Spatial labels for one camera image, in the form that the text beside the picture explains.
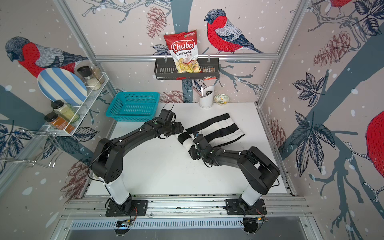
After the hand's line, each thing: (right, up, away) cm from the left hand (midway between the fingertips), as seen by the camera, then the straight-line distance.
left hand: (183, 126), depth 91 cm
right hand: (+6, -14, 0) cm, 15 cm away
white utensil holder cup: (+16, +18, +20) cm, 31 cm away
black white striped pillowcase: (+23, -4, +9) cm, 25 cm away
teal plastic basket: (-44, +14, +31) cm, 56 cm away
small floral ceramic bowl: (+30, +21, +31) cm, 48 cm away
